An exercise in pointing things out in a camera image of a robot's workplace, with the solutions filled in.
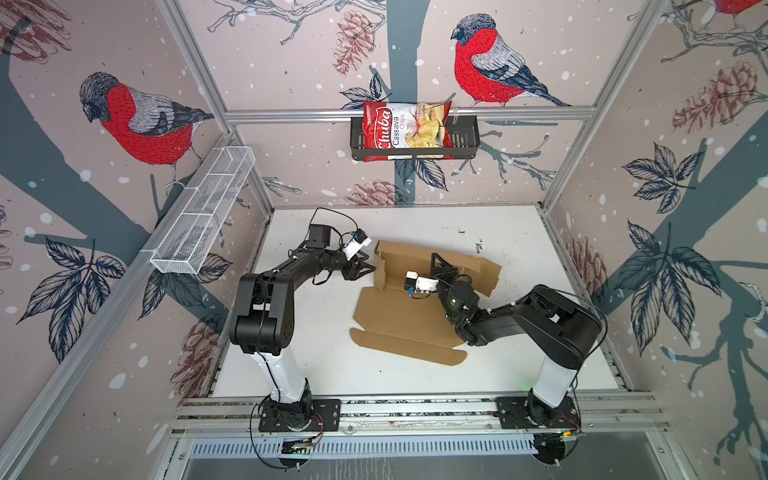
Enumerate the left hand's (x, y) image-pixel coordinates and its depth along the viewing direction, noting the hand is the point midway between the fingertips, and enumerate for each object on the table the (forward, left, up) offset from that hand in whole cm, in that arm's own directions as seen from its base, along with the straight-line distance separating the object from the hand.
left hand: (372, 255), depth 93 cm
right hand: (-3, -21, +6) cm, 22 cm away
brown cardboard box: (-17, -7, -10) cm, 21 cm away
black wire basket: (+30, -30, +23) cm, 48 cm away
